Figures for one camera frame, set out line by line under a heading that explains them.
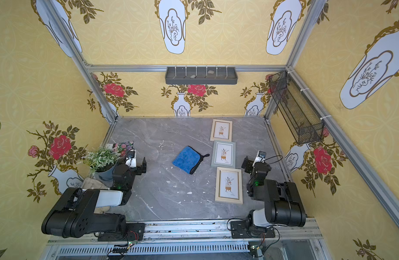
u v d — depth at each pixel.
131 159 0.76
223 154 1.00
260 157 0.79
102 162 0.78
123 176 0.69
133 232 0.73
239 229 0.73
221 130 1.13
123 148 1.04
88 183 0.89
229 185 0.88
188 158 0.97
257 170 0.69
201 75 0.92
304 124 0.86
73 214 0.43
